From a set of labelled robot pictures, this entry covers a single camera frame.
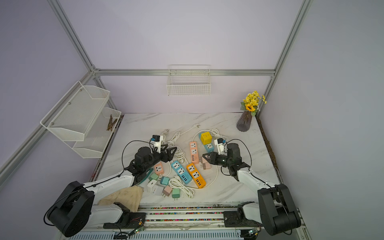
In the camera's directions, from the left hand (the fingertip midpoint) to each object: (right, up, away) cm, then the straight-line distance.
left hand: (171, 147), depth 84 cm
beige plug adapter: (+18, -7, -2) cm, 19 cm away
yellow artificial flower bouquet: (+48, +27, +7) cm, 56 cm away
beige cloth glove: (-22, -27, -4) cm, 35 cm away
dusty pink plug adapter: (-2, -24, -2) cm, 24 cm away
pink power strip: (+13, -5, +12) cm, 18 cm away
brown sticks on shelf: (-43, +15, +14) cm, 48 cm away
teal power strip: (+23, -2, +14) cm, 27 cm away
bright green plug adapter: (+3, -25, -4) cm, 25 cm away
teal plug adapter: (-4, -19, +1) cm, 20 cm away
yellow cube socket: (+21, +5, +12) cm, 24 cm away
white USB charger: (-11, -19, -4) cm, 22 cm away
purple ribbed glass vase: (+49, +16, +22) cm, 56 cm away
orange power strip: (+17, -19, 0) cm, 26 cm away
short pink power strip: (-9, -13, +5) cm, 17 cm away
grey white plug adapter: (-7, -22, -6) cm, 24 cm away
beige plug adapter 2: (+20, -12, +6) cm, 24 cm away
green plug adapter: (-11, -17, +2) cm, 21 cm away
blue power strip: (+5, -15, +4) cm, 16 cm away
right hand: (+19, -6, +1) cm, 20 cm away
